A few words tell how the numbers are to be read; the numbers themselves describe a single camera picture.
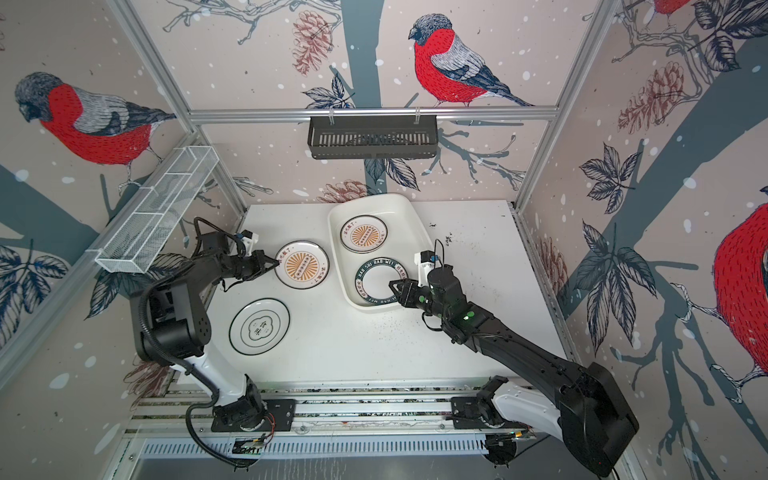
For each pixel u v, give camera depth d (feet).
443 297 1.94
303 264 3.20
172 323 1.61
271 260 3.03
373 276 3.24
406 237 3.62
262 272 2.81
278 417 2.40
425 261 2.36
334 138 3.11
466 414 2.39
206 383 1.82
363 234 3.62
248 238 2.91
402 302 2.32
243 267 2.67
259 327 2.90
